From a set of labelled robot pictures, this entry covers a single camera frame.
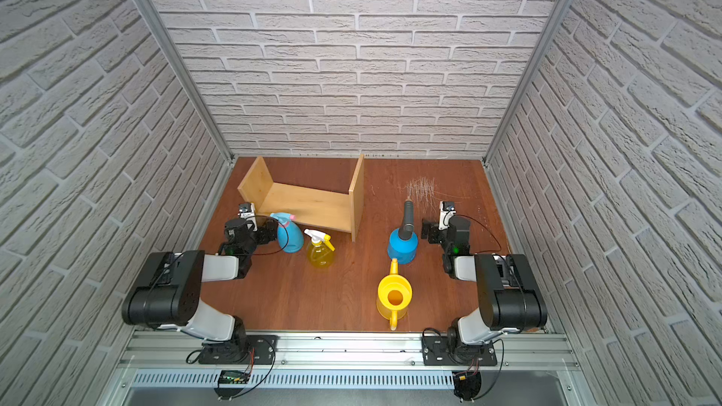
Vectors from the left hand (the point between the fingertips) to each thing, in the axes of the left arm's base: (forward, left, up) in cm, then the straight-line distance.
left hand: (255, 216), depth 94 cm
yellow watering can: (-28, -46, +5) cm, 54 cm away
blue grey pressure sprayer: (-13, -50, +6) cm, 52 cm away
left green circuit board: (-45, -4, -8) cm, 46 cm away
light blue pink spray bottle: (-12, -16, +8) cm, 21 cm away
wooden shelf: (+4, -25, -1) cm, 25 cm away
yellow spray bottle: (-15, -25, +5) cm, 29 cm away
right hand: (-1, -61, +1) cm, 61 cm away
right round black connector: (-48, -64, -4) cm, 80 cm away
